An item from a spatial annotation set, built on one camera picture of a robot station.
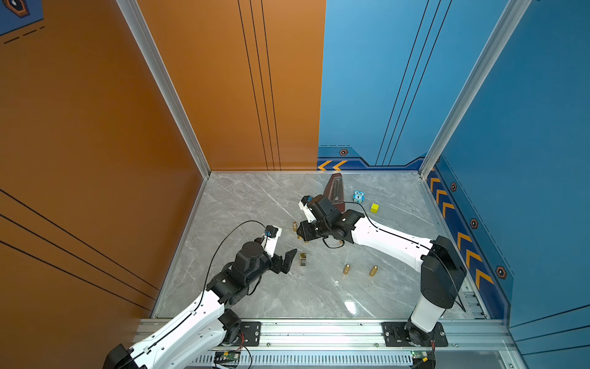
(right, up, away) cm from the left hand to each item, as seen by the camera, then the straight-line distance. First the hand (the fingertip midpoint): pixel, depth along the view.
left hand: (285, 242), depth 79 cm
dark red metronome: (+20, +18, +20) cm, 34 cm away
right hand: (+5, +3, +4) cm, 7 cm away
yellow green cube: (+39, +10, +25) cm, 47 cm away
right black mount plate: (+35, -28, -6) cm, 46 cm away
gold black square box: (+6, -9, +11) cm, 15 cm away
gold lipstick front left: (+22, -11, +5) cm, 26 cm away
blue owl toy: (+33, +15, +30) cm, 47 cm away
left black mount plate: (-10, -28, -5) cm, 31 cm away
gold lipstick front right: (+32, -11, +5) cm, 34 cm away
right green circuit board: (+43, -34, -6) cm, 56 cm away
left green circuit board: (-18, -34, -7) cm, 39 cm away
